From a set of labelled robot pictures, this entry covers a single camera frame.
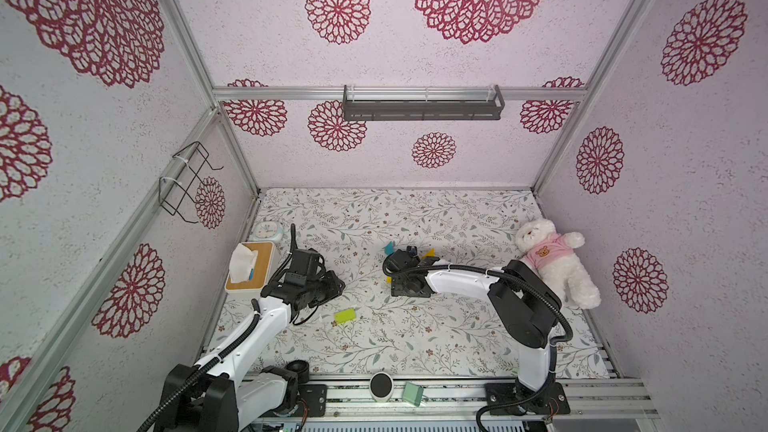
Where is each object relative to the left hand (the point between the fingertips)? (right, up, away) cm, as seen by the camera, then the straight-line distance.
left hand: (343, 287), depth 85 cm
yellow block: (+13, +1, +6) cm, 15 cm away
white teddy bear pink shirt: (+63, +9, +7) cm, 64 cm away
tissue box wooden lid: (-26, +4, +7) cm, 27 cm away
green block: (0, -9, +3) cm, 10 cm away
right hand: (+17, -1, +9) cm, 19 cm away
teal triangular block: (+14, +9, +18) cm, 25 cm away
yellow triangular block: (+27, +8, +16) cm, 33 cm away
